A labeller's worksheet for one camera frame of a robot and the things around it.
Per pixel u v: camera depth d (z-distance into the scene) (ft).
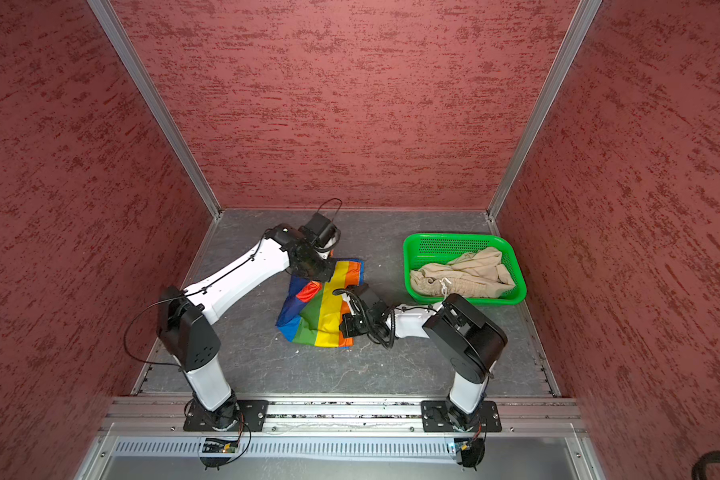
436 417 2.43
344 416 2.49
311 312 3.03
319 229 2.15
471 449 2.34
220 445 2.37
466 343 1.53
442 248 3.74
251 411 2.44
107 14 2.33
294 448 2.54
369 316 2.35
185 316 1.47
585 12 2.32
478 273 3.08
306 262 2.24
